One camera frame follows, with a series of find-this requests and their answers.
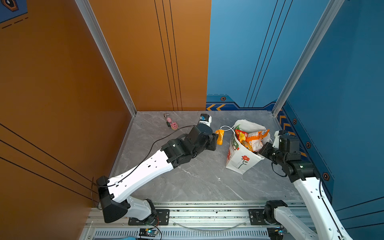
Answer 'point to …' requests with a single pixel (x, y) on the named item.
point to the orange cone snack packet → (220, 133)
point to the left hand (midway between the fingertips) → (216, 134)
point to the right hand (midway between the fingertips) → (258, 145)
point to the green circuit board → (147, 232)
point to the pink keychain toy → (173, 125)
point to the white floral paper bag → (239, 159)
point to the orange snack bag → (254, 139)
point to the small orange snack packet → (247, 145)
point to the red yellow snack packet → (241, 135)
